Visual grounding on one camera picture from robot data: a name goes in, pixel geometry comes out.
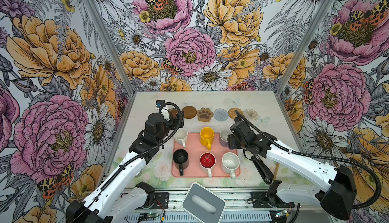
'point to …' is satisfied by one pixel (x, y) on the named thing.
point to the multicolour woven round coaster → (250, 114)
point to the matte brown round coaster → (189, 112)
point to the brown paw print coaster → (204, 114)
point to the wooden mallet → (276, 171)
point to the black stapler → (263, 169)
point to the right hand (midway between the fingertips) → (234, 144)
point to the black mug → (181, 159)
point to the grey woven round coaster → (221, 114)
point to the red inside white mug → (207, 161)
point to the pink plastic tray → (195, 160)
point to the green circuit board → (150, 215)
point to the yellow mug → (206, 135)
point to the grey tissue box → (202, 205)
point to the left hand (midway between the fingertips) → (176, 116)
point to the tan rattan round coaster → (232, 114)
